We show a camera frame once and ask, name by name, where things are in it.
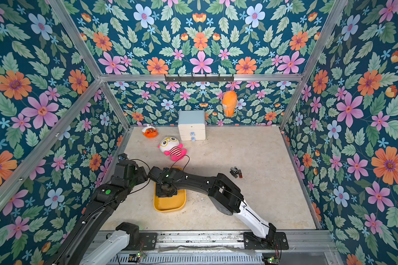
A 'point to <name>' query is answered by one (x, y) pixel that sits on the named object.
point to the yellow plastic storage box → (174, 203)
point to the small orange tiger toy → (150, 132)
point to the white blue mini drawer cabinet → (192, 125)
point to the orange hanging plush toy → (229, 102)
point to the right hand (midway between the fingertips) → (161, 194)
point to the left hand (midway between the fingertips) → (141, 170)
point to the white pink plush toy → (172, 147)
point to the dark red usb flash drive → (240, 174)
